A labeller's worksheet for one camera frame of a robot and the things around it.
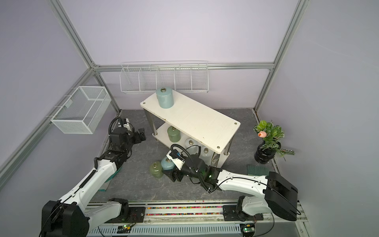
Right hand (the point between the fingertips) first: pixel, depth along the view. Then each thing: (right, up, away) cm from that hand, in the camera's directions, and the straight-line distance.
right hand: (167, 163), depth 71 cm
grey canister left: (+12, +10, -8) cm, 18 cm away
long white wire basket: (0, +52, +31) cm, 61 cm away
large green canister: (-8, -6, +11) cm, 15 cm away
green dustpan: (+48, -8, +16) cm, 51 cm away
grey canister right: (+20, +3, +9) cm, 22 cm away
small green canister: (+1, +13, +18) cm, 22 cm away
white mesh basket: (-51, +26, +12) cm, 58 cm away
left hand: (-19, +15, +11) cm, 27 cm away
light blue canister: (+1, +1, -4) cm, 5 cm away
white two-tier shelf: (+2, +19, -3) cm, 19 cm away
